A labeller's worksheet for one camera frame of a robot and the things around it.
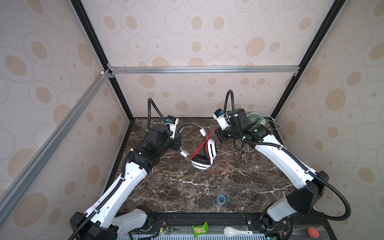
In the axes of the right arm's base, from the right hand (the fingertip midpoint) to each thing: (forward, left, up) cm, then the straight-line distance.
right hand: (216, 130), depth 77 cm
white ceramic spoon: (-41, -5, -26) cm, 49 cm away
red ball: (-41, -43, -25) cm, 65 cm away
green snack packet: (-40, +10, -25) cm, 48 cm away
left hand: (-5, +16, +5) cm, 17 cm away
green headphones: (+30, -34, -22) cm, 50 cm away
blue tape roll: (-26, -3, -28) cm, 38 cm away
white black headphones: (-17, +6, -1) cm, 19 cm away
